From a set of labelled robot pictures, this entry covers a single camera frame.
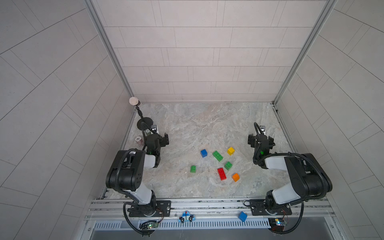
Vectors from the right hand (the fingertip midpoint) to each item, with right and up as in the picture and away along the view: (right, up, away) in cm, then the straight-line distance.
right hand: (259, 133), depth 94 cm
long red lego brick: (-26, -21, -12) cm, 35 cm away
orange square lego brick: (-18, -22, -14) cm, 32 cm away
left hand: (-64, +1, +1) cm, 64 cm away
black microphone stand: (-76, +6, +5) cm, 76 cm away
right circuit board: (-2, -39, -26) cm, 47 cm away
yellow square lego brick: (-19, -10, -5) cm, 22 cm away
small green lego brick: (-22, -16, -11) cm, 30 cm away
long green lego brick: (-27, -12, -7) cm, 31 cm away
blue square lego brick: (-35, -11, -7) cm, 38 cm away
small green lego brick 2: (-42, -19, -11) cm, 47 cm away
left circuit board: (-61, -37, -29) cm, 77 cm away
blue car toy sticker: (-44, -35, -26) cm, 62 cm away
